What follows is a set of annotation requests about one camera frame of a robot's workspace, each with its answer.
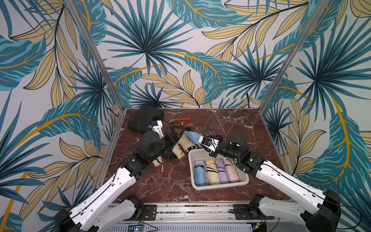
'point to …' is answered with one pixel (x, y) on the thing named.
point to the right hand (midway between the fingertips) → (201, 136)
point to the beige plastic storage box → (199, 154)
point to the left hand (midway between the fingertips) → (183, 134)
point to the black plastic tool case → (146, 115)
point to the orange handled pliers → (171, 121)
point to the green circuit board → (135, 228)
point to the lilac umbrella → (222, 171)
